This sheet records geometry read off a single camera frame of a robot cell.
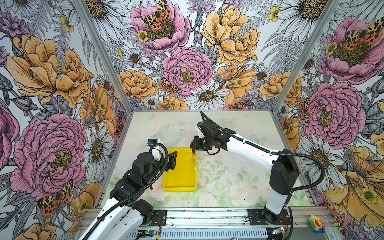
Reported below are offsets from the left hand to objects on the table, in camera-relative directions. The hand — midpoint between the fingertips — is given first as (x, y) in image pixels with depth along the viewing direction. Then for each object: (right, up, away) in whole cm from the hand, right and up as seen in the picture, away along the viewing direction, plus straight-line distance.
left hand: (167, 157), depth 73 cm
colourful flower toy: (+71, -31, -1) cm, 77 cm away
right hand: (+12, +2, +8) cm, 15 cm away
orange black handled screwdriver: (+13, 0, +8) cm, 15 cm away
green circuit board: (-8, -35, -2) cm, 36 cm away
